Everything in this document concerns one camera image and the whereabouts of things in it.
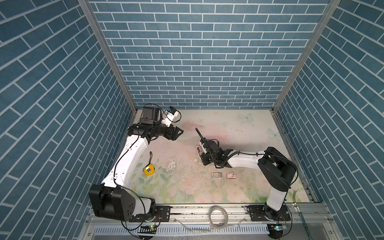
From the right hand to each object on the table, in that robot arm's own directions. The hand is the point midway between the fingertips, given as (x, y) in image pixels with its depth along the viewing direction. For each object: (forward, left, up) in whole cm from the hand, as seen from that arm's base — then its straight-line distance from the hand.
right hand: (200, 155), depth 92 cm
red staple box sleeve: (-11, -19, -3) cm, 22 cm away
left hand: (+3, +12, +23) cm, 26 cm away
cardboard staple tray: (-11, -10, -3) cm, 15 cm away
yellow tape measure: (-12, +29, 0) cm, 32 cm away
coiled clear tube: (-28, -11, -1) cm, 30 cm away
